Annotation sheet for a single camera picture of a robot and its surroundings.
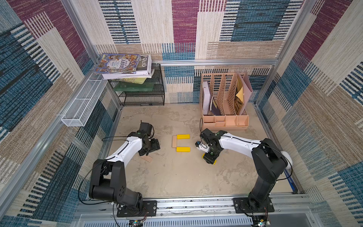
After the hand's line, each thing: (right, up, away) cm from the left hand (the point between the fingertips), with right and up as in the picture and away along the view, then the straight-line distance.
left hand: (153, 148), depth 90 cm
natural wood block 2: (-4, -7, +1) cm, 8 cm away
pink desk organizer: (+53, +36, +29) cm, 70 cm away
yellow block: (+19, +6, +10) cm, 22 cm away
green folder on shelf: (-19, +40, +7) cm, 45 cm away
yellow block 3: (+31, -2, -9) cm, 32 cm away
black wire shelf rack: (-11, +40, +24) cm, 48 cm away
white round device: (+82, -5, -4) cm, 83 cm away
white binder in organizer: (+35, +34, +11) cm, 50 cm away
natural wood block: (+13, +3, +8) cm, 16 cm away
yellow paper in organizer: (+55, +34, +1) cm, 65 cm away
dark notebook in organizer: (+41, +26, +15) cm, 51 cm away
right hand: (+36, -5, +1) cm, 36 cm away
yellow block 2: (+19, -2, +5) cm, 20 cm away
